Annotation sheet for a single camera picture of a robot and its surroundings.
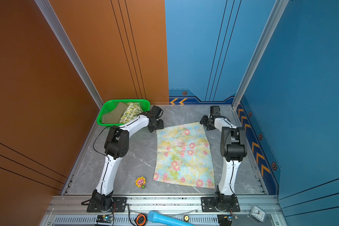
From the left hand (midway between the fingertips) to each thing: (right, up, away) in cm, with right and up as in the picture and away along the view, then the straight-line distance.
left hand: (160, 125), depth 106 cm
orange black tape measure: (-6, -43, -38) cm, 58 cm away
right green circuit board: (+39, -44, -36) cm, 69 cm away
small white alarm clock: (+52, -42, -36) cm, 76 cm away
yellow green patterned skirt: (-22, +11, +2) cm, 24 cm away
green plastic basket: (-14, +17, +7) cm, 23 cm away
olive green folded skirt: (-35, +7, +1) cm, 36 cm away
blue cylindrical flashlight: (+6, -43, -39) cm, 58 cm away
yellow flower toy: (-8, -30, -29) cm, 42 cm away
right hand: (+32, +3, -1) cm, 32 cm away
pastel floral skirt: (+16, -19, -14) cm, 29 cm away
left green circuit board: (-25, -46, -35) cm, 63 cm away
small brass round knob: (+16, -42, -39) cm, 60 cm away
